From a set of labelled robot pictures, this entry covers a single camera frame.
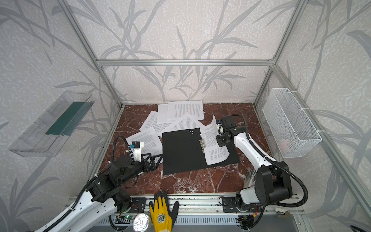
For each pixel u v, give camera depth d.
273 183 0.42
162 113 1.16
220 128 0.77
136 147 0.63
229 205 0.73
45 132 0.64
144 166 0.62
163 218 0.68
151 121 1.09
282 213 0.70
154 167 0.63
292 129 0.62
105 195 0.50
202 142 0.96
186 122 1.09
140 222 0.65
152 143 0.97
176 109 1.18
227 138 0.61
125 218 0.71
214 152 0.93
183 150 0.94
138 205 0.73
